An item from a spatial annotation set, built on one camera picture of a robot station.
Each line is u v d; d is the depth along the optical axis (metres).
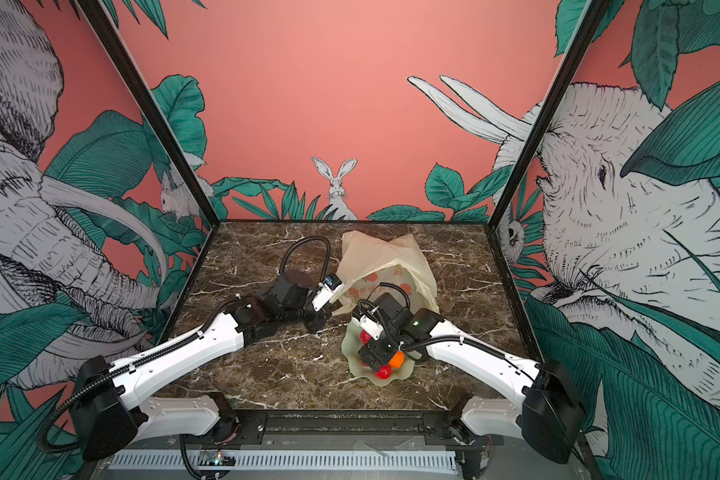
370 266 0.83
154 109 0.88
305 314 0.65
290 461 0.70
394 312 0.61
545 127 0.90
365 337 0.84
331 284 0.66
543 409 0.39
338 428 0.75
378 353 0.69
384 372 0.76
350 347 0.85
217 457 0.70
